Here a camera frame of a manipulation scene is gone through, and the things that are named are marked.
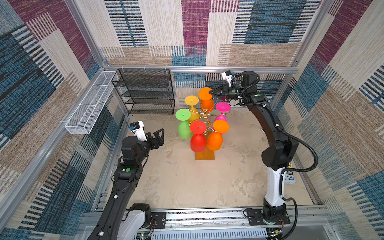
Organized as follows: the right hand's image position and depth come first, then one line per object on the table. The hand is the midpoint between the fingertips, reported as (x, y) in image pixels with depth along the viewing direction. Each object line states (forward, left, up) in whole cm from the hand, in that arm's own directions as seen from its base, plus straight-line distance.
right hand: (209, 93), depth 75 cm
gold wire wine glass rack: (-14, -1, -37) cm, 40 cm away
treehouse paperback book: (-31, -43, -35) cm, 64 cm away
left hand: (-14, +26, -9) cm, 31 cm away
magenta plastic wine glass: (-5, -6, -5) cm, 9 cm away
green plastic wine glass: (-11, +13, -12) cm, 21 cm away
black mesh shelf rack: (+30, +43, -21) cm, 56 cm away
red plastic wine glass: (-19, +6, -13) cm, 24 cm away
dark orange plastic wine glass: (+1, +1, -7) cm, 7 cm away
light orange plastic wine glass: (-19, -2, -14) cm, 23 cm away
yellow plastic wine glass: (0, +8, -4) cm, 9 cm away
